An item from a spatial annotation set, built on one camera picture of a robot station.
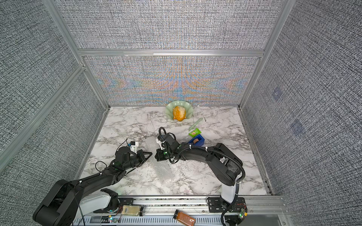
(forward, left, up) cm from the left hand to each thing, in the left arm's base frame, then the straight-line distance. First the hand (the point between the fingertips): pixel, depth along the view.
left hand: (155, 152), depth 84 cm
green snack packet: (+18, -27, -7) cm, 33 cm away
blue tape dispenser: (+9, -28, -3) cm, 29 cm away
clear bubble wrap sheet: (-6, -11, -9) cm, 15 cm away
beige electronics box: (-28, +10, -4) cm, 30 cm away
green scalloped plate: (+41, -22, -3) cm, 47 cm away
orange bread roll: (+31, -16, 0) cm, 35 cm away
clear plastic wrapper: (+25, -26, -8) cm, 37 cm away
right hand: (-1, +1, -1) cm, 1 cm away
